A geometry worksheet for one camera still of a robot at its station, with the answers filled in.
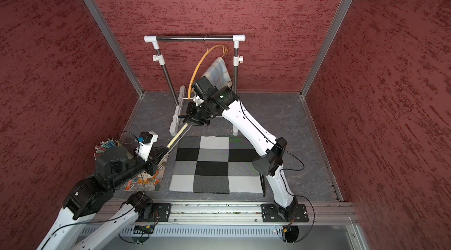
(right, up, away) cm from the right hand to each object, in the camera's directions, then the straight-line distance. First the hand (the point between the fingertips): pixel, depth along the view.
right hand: (186, 124), depth 70 cm
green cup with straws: (-41, -11, +9) cm, 43 cm away
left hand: (-7, -10, -4) cm, 13 cm away
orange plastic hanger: (+15, +39, +25) cm, 49 cm away
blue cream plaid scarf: (+11, +25, +22) cm, 35 cm away
